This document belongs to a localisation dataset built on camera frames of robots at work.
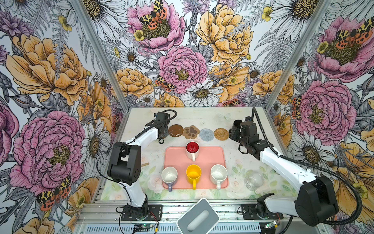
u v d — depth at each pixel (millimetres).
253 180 849
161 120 757
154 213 734
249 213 734
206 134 1052
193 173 868
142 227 711
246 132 659
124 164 485
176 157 941
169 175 849
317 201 406
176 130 1084
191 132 1052
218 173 857
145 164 920
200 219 727
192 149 949
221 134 1054
